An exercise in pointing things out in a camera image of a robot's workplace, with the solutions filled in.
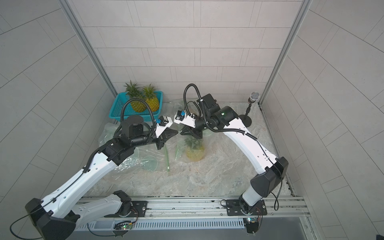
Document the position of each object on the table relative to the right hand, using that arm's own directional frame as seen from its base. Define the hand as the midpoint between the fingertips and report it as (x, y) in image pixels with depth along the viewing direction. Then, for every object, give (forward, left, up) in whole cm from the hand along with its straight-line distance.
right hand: (184, 130), depth 68 cm
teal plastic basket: (+32, +50, -18) cm, 62 cm away
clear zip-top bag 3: (+39, +13, -24) cm, 47 cm away
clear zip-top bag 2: (-4, +22, -20) cm, 29 cm away
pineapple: (+37, +34, -6) cm, 51 cm away
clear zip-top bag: (+17, +51, -21) cm, 58 cm away
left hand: (-1, +3, +1) cm, 3 cm away
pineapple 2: (-5, -4, -12) cm, 14 cm away
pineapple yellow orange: (+38, +25, -10) cm, 47 cm away
